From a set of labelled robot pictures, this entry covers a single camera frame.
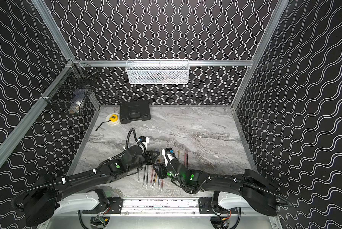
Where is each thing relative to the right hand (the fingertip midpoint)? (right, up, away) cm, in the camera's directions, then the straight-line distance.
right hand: (154, 165), depth 76 cm
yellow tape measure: (-36, +27, +34) cm, 56 cm away
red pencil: (+4, -13, +6) cm, 15 cm away
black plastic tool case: (-20, +32, +34) cm, 51 cm away
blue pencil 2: (-6, -9, +10) cm, 14 cm away
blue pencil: (-7, -9, +8) cm, 14 cm away
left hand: (+3, +7, +1) cm, 8 cm away
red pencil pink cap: (-2, -9, +10) cm, 13 cm away
